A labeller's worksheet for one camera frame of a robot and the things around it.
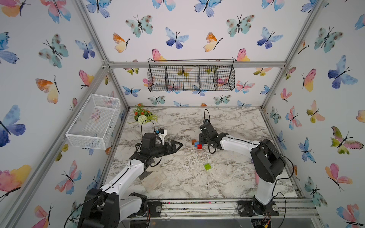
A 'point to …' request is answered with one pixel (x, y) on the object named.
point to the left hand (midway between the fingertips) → (179, 145)
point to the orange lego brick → (193, 141)
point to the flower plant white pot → (142, 115)
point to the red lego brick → (199, 146)
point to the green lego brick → (207, 166)
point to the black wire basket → (183, 75)
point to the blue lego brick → (196, 143)
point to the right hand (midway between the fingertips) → (203, 134)
